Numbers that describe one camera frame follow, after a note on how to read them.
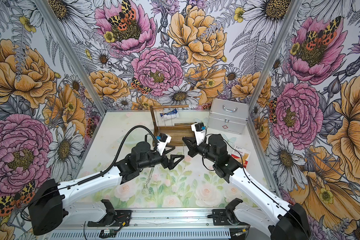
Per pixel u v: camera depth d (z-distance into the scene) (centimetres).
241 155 92
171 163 64
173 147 76
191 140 66
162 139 64
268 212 43
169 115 115
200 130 62
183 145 76
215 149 56
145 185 85
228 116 99
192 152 64
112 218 67
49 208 40
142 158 58
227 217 68
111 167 55
